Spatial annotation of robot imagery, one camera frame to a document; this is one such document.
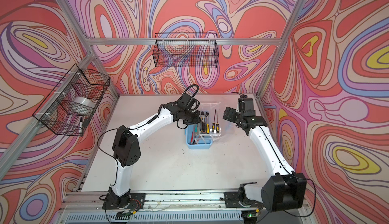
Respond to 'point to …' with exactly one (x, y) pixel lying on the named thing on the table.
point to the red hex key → (192, 135)
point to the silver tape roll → (84, 101)
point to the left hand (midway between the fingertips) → (204, 120)
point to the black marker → (80, 125)
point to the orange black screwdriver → (213, 126)
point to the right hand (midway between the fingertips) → (232, 117)
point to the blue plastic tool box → (195, 141)
